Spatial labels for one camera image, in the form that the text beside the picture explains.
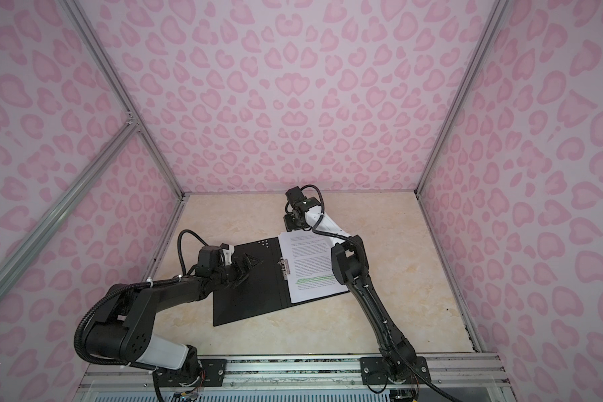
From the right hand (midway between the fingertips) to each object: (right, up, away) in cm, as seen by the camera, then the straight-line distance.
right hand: (293, 223), depth 107 cm
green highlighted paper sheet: (+6, -14, -10) cm, 19 cm away
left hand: (-12, -14, -16) cm, 25 cm away
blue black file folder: (-10, -24, -16) cm, 31 cm away
